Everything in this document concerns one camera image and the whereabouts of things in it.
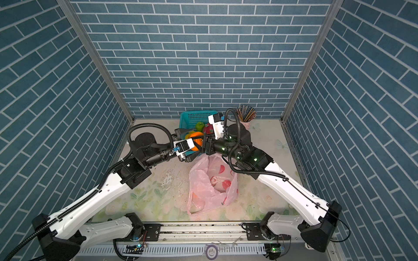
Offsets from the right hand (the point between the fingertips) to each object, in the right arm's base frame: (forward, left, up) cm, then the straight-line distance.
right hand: (193, 137), depth 61 cm
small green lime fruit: (+35, +6, -32) cm, 48 cm away
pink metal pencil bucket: (+38, -25, -31) cm, 55 cm away
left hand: (0, -2, 0) cm, 2 cm away
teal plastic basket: (+43, +16, -33) cm, 56 cm away
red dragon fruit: (+32, -1, -30) cm, 44 cm away
